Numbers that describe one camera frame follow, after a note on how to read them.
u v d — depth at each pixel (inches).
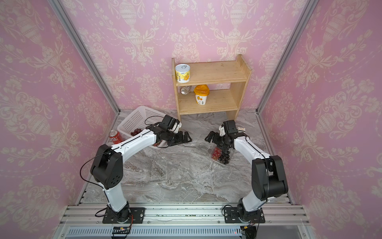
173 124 29.4
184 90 37.5
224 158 36.2
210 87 35.5
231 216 28.7
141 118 44.3
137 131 39.8
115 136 36.8
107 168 18.8
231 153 38.0
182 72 28.1
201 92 35.0
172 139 30.3
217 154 36.0
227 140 26.4
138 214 29.3
